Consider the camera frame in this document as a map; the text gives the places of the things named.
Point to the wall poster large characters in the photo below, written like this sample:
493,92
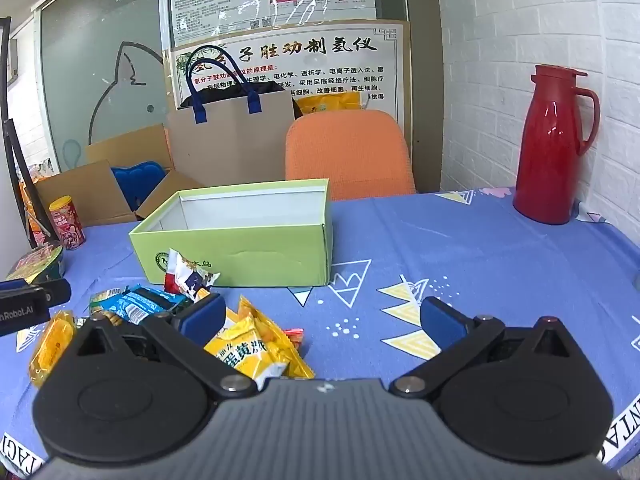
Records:
330,62

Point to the white wall unit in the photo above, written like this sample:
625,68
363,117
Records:
14,60

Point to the red snack canister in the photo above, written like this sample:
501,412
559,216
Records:
67,225

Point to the orange packaged goods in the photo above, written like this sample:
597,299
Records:
32,195

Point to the orange chair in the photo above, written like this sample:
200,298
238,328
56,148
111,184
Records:
345,155

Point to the yellow plastic bag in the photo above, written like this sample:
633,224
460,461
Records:
327,104

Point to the green yellow snack packet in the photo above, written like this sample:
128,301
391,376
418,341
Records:
101,299

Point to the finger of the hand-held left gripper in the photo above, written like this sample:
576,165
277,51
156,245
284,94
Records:
50,291

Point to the open brown cardboard box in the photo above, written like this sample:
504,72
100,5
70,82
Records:
75,187

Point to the green cardboard box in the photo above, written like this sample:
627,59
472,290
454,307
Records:
240,255

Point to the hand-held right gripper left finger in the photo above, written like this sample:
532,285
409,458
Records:
205,312

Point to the blue plastic tray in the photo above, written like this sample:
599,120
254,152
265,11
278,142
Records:
137,180

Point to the red thermos jug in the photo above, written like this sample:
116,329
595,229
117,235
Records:
547,160

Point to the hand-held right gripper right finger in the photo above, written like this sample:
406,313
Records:
440,322

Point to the orange yellow snack packet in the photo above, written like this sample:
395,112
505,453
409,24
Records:
50,351

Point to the instant noodle bowl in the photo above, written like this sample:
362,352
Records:
37,262

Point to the blue printed tablecloth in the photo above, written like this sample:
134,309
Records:
450,250

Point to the white red blue snack packet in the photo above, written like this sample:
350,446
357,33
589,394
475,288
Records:
187,276

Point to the small red wrapper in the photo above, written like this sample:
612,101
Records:
295,336

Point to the large yellow snack packet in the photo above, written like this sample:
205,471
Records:
255,349

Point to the black metal stand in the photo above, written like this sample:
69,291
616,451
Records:
12,160

